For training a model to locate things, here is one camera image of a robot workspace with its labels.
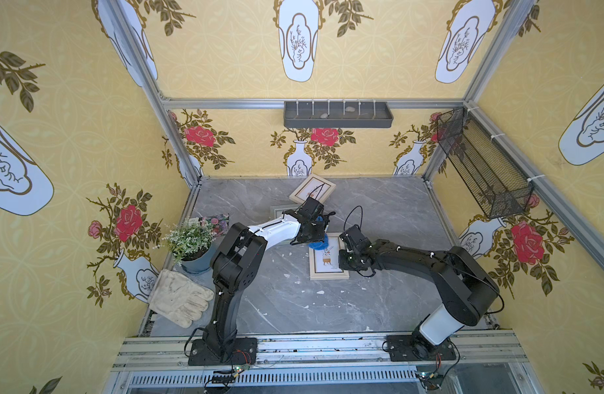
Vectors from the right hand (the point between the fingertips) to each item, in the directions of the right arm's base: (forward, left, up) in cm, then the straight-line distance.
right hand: (341, 264), depth 92 cm
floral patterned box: (+16, +50, +1) cm, 53 cm away
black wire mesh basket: (+21, -51, +25) cm, 61 cm away
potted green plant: (-3, +50, +19) cm, 53 cm away
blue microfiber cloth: (+7, +7, +3) cm, 10 cm away
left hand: (+11, +6, +2) cm, 13 cm away
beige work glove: (-15, +56, +1) cm, 58 cm away
